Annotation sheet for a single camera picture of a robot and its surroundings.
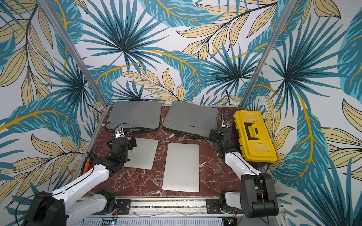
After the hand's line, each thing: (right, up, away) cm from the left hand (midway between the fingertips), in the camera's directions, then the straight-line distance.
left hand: (123, 137), depth 83 cm
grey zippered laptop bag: (-2, +14, +26) cm, 29 cm away
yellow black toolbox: (+76, -2, -4) cm, 76 cm away
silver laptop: (+34, -21, +2) cm, 40 cm away
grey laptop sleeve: (+43, +11, +24) cm, 50 cm away
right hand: (+59, +3, +6) cm, 59 cm away
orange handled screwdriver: (-23, -18, +2) cm, 29 cm away
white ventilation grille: (+18, -40, -13) cm, 46 cm away
